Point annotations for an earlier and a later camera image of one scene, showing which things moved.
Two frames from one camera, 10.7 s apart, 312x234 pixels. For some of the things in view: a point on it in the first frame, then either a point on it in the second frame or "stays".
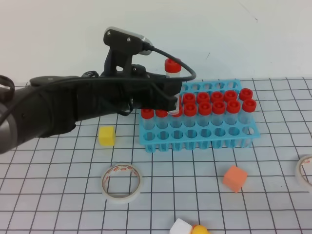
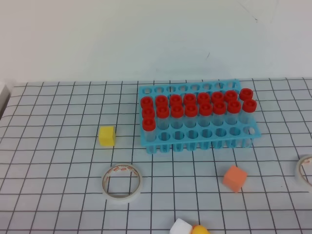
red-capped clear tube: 173,69 to 148,123
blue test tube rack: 211,114 stays
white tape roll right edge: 300,177 stays
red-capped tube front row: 218,112 stays
